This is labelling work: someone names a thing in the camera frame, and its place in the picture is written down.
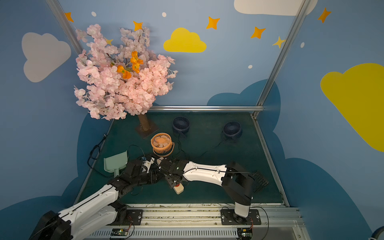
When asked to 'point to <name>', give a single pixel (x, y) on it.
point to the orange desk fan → (162, 144)
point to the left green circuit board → (119, 232)
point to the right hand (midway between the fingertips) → (175, 176)
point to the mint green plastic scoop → (116, 162)
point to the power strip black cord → (94, 155)
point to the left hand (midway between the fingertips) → (162, 173)
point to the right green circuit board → (245, 233)
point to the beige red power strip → (179, 188)
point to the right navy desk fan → (232, 129)
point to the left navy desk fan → (181, 126)
